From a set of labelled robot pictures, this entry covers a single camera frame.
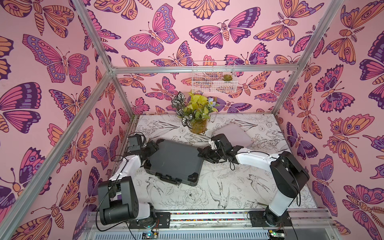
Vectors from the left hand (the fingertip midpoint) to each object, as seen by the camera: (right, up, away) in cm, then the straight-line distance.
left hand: (157, 146), depth 92 cm
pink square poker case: (+52, +7, +14) cm, 54 cm away
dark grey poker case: (+12, -9, -5) cm, 16 cm away
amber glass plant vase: (+26, +13, +17) cm, 34 cm away
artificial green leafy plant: (+24, +25, 0) cm, 34 cm away
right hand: (+26, -4, -4) cm, 27 cm away
